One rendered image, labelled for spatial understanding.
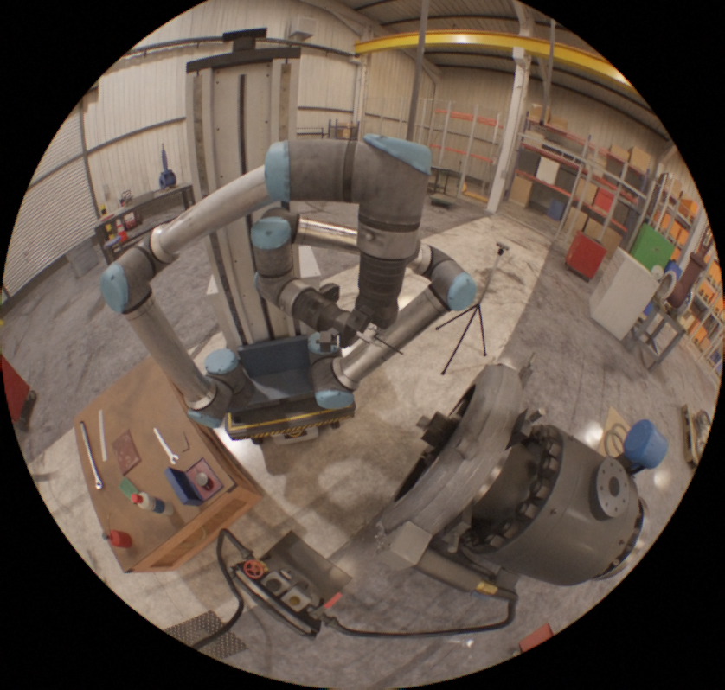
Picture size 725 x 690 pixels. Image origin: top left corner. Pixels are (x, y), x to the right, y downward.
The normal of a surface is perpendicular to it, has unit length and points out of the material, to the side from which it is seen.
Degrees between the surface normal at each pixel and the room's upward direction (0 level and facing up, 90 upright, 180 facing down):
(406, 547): 22
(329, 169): 79
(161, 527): 0
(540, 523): 37
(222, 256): 90
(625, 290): 90
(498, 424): 8
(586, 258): 90
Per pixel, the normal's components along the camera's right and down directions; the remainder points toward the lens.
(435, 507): -0.40, -0.14
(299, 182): -0.09, 0.83
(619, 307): -0.69, 0.46
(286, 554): 0.08, -0.72
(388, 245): -0.07, 0.69
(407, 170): 0.15, 0.70
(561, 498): -0.13, -0.50
